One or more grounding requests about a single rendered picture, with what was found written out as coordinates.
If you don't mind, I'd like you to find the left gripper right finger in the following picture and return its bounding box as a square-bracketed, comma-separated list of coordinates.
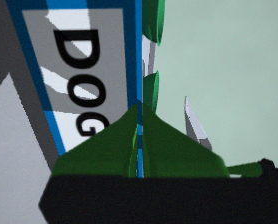
[142, 104, 230, 177]

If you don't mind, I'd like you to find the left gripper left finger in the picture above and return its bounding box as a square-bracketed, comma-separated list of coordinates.
[48, 104, 138, 180]

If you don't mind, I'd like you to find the grey table edge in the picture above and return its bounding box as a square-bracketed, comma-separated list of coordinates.
[142, 41, 156, 177]

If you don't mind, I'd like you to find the green bowl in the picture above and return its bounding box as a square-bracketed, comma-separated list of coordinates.
[142, 71, 159, 114]
[142, 0, 165, 46]

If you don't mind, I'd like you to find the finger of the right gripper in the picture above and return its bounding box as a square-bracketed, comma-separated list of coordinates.
[227, 162, 263, 177]

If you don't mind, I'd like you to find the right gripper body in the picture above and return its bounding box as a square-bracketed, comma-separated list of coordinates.
[257, 158, 278, 177]

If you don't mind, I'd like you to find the blue dog food box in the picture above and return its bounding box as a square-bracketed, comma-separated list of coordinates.
[6, 0, 142, 177]

